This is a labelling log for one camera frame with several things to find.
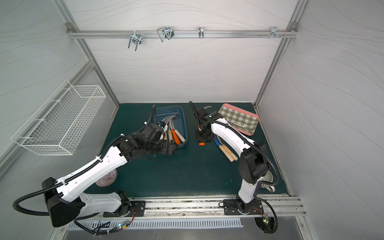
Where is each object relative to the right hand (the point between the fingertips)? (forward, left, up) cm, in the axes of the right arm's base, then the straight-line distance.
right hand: (200, 140), depth 85 cm
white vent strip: (-41, +43, -14) cm, 61 cm away
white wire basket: (-7, +66, +20) cm, 69 cm away
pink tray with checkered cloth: (+24, -33, -13) cm, 43 cm away
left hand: (-9, +15, +8) cm, 19 cm away
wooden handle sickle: (+1, -15, -12) cm, 19 cm away
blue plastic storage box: (+22, +16, -13) cm, 30 cm away
